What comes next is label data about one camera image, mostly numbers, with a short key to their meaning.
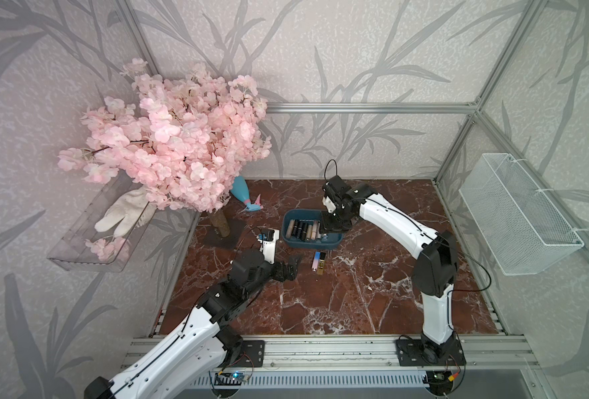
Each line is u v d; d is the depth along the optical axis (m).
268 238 0.63
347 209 0.62
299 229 1.01
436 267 0.49
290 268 0.65
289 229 1.01
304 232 0.99
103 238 0.59
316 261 0.92
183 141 0.47
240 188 1.11
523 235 0.59
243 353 0.72
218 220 0.92
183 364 0.56
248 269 0.53
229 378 0.72
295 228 1.02
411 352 0.74
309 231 1.01
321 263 0.92
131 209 0.68
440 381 0.72
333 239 0.96
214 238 0.98
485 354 0.75
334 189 0.69
